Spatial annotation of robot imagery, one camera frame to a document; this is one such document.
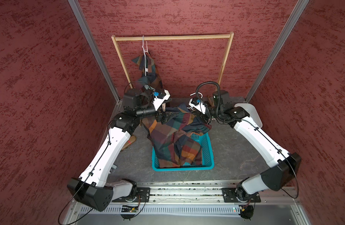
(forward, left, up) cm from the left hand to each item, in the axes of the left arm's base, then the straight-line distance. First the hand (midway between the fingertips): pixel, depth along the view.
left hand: (172, 108), depth 65 cm
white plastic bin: (+27, -63, -35) cm, 78 cm away
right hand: (+5, -11, -10) cm, 15 cm away
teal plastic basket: (-14, -21, -33) cm, 41 cm away
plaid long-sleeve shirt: (-7, -3, -21) cm, 22 cm away
